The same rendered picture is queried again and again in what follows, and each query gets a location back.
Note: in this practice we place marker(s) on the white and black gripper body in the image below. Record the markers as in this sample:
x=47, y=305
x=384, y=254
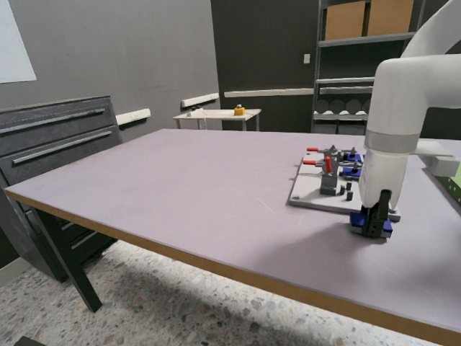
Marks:
x=382, y=171

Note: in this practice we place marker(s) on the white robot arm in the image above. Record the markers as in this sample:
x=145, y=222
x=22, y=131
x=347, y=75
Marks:
x=408, y=86

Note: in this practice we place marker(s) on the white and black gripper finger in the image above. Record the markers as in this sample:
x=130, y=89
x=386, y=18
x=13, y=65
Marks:
x=374, y=222
x=364, y=210

